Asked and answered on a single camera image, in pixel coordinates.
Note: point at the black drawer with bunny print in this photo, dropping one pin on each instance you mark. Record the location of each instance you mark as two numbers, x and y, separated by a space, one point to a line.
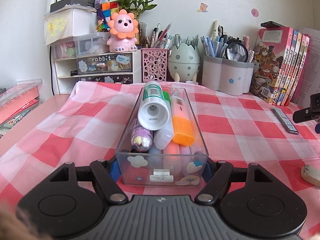
115 78

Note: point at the egg-shaped pen holder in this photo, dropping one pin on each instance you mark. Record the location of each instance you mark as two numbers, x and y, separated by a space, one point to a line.
183 62

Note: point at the small colourful figurine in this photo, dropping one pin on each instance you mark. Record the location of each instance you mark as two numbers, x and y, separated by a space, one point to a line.
102 26

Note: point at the lucky bamboo plant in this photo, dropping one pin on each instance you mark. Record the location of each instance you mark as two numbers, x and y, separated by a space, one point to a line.
130 2

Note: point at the orange highlighter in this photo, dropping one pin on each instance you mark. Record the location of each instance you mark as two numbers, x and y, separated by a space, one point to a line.
182 127

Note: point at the pink perforated pen holder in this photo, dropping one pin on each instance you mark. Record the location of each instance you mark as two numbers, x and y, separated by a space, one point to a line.
153 65

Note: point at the clear drawer with cloud stickers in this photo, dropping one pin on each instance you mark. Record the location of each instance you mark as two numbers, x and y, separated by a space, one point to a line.
105 65

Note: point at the small dark grey box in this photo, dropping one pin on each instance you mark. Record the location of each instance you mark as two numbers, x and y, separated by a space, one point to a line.
85 1

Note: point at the comic book with cartoon cover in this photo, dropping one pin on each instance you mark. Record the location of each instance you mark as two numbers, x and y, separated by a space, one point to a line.
267 62

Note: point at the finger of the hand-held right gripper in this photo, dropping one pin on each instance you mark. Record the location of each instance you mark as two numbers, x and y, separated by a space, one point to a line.
306 115
317 128

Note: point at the white drawer organizer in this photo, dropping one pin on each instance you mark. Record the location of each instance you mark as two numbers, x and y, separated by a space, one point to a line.
137 65

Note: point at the pink round wall sticker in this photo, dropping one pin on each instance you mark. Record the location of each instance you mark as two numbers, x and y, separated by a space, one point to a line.
255 12

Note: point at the orange animal wall sticker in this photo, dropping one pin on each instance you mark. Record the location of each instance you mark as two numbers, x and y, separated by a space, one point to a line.
202 7

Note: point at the group of black and red pens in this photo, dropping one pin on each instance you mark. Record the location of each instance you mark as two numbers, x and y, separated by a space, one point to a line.
162 35

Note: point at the grey utility knife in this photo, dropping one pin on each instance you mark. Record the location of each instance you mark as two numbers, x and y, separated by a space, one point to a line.
285 121

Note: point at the large dark grey box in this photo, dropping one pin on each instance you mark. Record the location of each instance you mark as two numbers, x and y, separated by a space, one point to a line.
62 7

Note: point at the green highlighter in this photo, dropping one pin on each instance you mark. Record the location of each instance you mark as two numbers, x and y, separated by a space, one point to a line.
162 137

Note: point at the blue-spine comic book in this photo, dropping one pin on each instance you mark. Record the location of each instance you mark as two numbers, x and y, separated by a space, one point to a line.
287 67

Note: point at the colourful puzzle cube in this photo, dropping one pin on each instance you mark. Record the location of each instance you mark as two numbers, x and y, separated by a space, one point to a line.
108 8

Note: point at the white eraser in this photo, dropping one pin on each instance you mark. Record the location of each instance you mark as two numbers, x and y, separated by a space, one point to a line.
311 176

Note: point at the open white text book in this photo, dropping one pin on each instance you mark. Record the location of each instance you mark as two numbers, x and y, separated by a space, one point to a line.
313 67

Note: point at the green glue stick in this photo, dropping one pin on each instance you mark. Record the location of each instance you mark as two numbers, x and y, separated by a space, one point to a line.
152 97

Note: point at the pink checked tablecloth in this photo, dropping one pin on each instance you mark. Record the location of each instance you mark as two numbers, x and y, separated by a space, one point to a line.
75 130

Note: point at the purple pen with cartoon topper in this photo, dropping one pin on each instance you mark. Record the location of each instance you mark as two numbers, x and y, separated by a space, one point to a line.
141 137

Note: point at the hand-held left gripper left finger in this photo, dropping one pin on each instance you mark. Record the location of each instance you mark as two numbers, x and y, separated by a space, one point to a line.
115 171

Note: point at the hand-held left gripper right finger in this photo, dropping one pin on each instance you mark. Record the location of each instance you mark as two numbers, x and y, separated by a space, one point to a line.
207 172

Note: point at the clear compartment box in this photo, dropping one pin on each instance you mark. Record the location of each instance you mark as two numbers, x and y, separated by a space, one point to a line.
92 45

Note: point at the black flat clip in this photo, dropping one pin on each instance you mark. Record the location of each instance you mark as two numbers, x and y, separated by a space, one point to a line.
272 24

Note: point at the yellow sticker sheet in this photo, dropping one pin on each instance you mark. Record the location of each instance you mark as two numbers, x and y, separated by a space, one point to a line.
56 27

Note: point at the clear plastic organizer box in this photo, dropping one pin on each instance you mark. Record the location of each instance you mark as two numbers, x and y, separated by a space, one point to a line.
140 177

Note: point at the clear box with pink items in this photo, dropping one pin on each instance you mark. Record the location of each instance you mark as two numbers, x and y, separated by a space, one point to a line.
63 51

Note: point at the white storage box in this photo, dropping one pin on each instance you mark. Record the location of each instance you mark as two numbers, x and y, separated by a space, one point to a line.
82 22

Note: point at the pink stationery stack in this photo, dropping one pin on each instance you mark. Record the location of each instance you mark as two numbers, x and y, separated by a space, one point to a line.
15 97

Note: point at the pink-spine comic book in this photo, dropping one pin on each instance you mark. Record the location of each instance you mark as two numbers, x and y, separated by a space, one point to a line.
292 67

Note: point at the brown clear container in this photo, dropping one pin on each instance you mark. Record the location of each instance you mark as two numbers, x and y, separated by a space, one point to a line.
142 32

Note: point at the black binder clip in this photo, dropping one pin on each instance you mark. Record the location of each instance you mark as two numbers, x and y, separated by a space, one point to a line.
73 73

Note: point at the pink lion toy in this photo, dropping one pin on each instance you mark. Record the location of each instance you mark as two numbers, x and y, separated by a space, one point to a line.
122 27

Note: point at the magnifying glass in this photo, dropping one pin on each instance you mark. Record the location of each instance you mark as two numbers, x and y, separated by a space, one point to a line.
236 51

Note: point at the cloud-shaped pen holder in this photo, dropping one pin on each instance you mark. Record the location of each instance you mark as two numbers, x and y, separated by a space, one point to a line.
225 77

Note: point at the yellow-spine comic book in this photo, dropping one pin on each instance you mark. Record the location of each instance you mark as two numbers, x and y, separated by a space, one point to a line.
297 67

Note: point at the group of grey gel pens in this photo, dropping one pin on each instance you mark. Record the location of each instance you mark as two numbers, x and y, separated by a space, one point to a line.
178 40

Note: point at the group of blue and black pens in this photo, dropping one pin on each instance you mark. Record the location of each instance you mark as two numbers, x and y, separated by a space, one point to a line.
212 45

